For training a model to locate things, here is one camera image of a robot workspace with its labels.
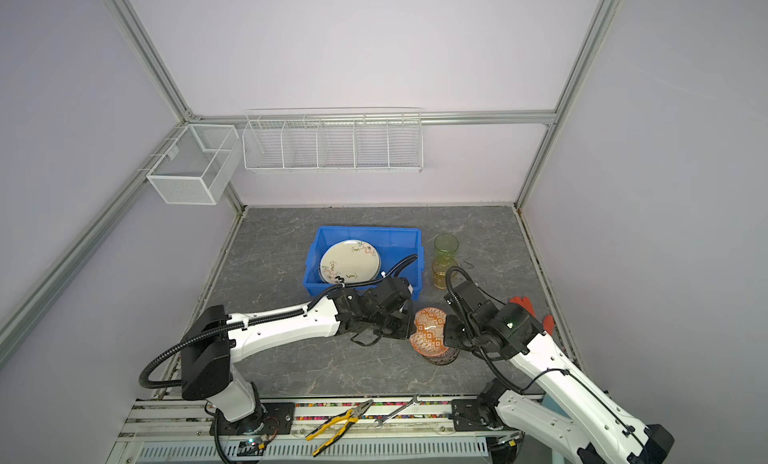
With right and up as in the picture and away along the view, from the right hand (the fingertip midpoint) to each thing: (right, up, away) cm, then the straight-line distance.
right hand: (450, 336), depth 72 cm
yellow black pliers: (-24, -21, +2) cm, 32 cm away
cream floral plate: (-29, +16, +28) cm, 44 cm away
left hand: (-8, -1, +2) cm, 9 cm away
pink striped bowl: (0, -6, +3) cm, 7 cm away
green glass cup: (+4, +21, +27) cm, 35 cm away
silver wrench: (-17, -22, +2) cm, 28 cm away
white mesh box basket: (-79, +47, +27) cm, 96 cm away
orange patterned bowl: (-5, -2, +5) cm, 7 cm away
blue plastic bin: (-14, +21, +34) cm, 43 cm away
